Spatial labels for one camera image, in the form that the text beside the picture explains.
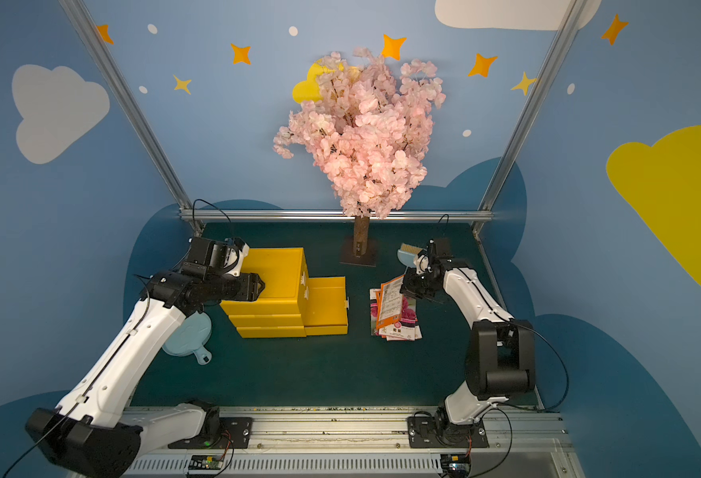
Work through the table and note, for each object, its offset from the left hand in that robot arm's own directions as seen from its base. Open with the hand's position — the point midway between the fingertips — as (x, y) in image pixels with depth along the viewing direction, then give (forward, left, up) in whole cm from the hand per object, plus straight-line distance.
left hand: (252, 280), depth 76 cm
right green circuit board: (-37, -53, -26) cm, 70 cm away
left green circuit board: (-38, +9, -24) cm, 46 cm away
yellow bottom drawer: (+5, -18, -21) cm, 28 cm away
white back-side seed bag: (+4, -38, -17) cm, 42 cm away
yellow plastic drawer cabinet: (-3, -6, -9) cm, 11 cm away
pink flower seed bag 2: (+4, -33, -22) cm, 40 cm away
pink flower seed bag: (-2, -44, -21) cm, 49 cm away
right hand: (+7, -42, -12) cm, 45 cm away
